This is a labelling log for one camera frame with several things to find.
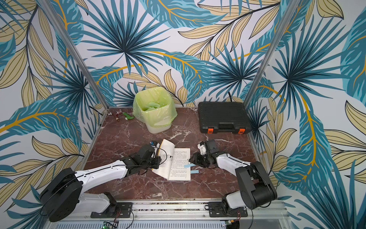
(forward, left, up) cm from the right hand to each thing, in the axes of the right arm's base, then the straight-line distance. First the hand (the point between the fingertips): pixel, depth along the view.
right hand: (192, 160), depth 89 cm
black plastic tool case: (+31, -25, +5) cm, 41 cm away
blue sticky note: (-3, +2, -1) cm, 3 cm away
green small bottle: (+37, +47, +1) cm, 60 cm away
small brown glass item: (+35, +55, 0) cm, 65 cm away
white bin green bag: (+35, +24, +13) cm, 44 cm away
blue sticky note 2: (-6, -1, -2) cm, 7 cm away
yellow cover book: (-3, +13, -1) cm, 13 cm away
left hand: (-1, +19, +3) cm, 20 cm away
